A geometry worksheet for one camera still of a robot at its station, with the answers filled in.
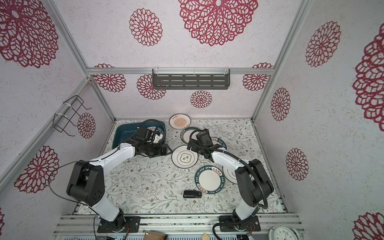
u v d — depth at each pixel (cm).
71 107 78
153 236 67
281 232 69
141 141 67
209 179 90
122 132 113
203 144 70
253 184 46
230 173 90
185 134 110
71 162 47
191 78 95
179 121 120
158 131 112
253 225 73
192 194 83
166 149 80
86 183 45
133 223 73
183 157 98
